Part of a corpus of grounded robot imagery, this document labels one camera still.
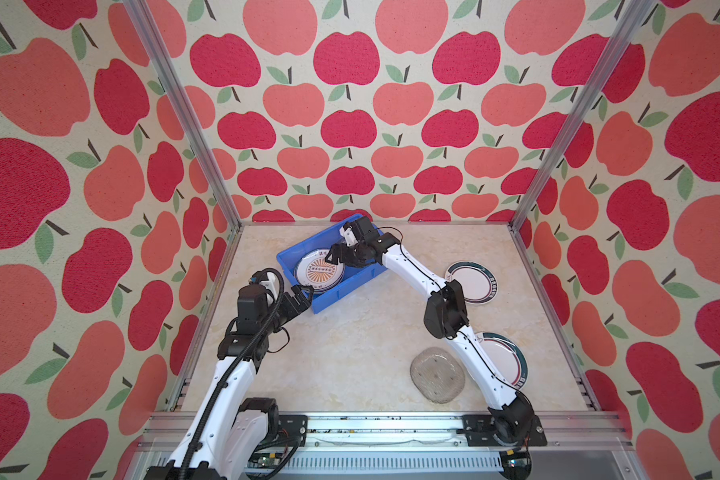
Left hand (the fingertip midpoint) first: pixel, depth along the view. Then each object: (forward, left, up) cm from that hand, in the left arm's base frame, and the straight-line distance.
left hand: (308, 296), depth 80 cm
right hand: (+20, -7, -9) cm, 23 cm away
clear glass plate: (-16, -36, -18) cm, 43 cm away
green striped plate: (+16, -57, -17) cm, 61 cm away
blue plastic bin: (+12, -12, -8) cm, 19 cm away
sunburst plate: (+19, +2, -14) cm, 24 cm away
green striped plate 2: (-11, -57, -17) cm, 61 cm away
